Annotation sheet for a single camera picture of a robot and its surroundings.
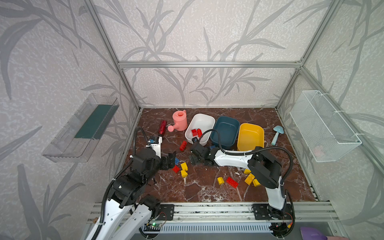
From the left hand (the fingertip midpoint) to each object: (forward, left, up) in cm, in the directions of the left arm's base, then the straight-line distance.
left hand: (171, 147), depth 69 cm
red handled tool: (+29, +14, -23) cm, 40 cm away
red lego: (+14, -2, -24) cm, 28 cm away
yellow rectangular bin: (+22, -48, -24) cm, 58 cm away
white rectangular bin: (+32, -11, -25) cm, 42 cm away
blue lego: (+4, +1, -24) cm, 24 cm away
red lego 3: (-1, +1, -25) cm, 25 cm away
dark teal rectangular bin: (+28, -33, -24) cm, 50 cm away
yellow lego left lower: (-4, -4, -23) cm, 24 cm away
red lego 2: (+24, -13, -23) cm, 35 cm away
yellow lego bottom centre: (-8, -25, -23) cm, 35 cm away
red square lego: (+24, -9, -23) cm, 34 cm away
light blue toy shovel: (+29, -70, -24) cm, 79 cm away
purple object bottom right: (-31, -65, -21) cm, 75 cm away
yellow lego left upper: (0, -4, -22) cm, 23 cm away
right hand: (+10, -11, -22) cm, 27 cm away
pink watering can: (+30, +1, -16) cm, 34 cm away
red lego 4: (-9, -32, -24) cm, 40 cm away
